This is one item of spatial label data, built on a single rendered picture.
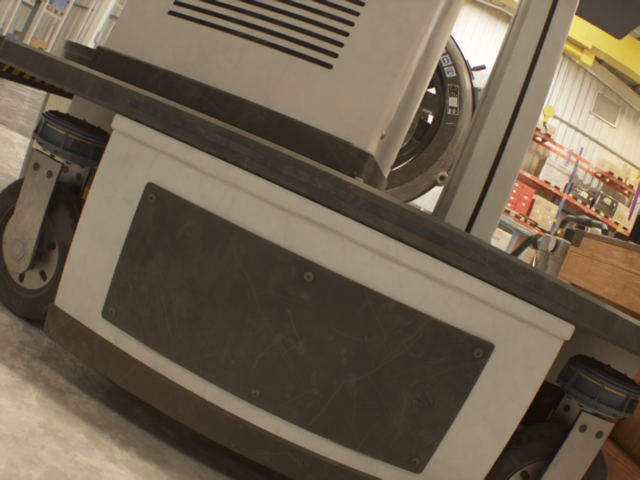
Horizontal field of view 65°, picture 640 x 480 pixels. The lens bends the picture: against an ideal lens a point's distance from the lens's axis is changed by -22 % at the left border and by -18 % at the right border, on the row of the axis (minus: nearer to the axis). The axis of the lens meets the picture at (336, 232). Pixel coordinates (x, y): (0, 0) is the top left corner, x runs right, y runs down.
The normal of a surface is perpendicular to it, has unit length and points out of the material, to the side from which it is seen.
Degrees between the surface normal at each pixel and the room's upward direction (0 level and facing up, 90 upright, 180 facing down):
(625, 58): 90
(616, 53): 90
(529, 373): 90
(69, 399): 0
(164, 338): 90
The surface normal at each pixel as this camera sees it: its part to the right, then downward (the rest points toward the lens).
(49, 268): -0.18, -0.01
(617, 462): -0.91, -0.41
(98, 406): 0.42, -0.90
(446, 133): 0.05, 0.11
